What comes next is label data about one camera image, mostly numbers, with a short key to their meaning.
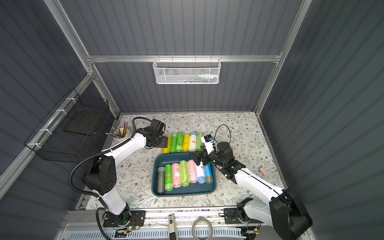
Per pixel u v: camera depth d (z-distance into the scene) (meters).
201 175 0.85
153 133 0.69
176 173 0.84
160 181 0.83
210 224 0.69
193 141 0.99
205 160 0.71
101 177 0.48
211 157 0.71
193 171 0.86
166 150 0.96
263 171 0.87
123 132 0.97
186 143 0.99
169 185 0.81
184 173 0.84
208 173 0.85
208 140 0.69
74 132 0.74
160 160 0.89
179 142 0.99
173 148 0.96
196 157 0.70
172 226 0.69
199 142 0.99
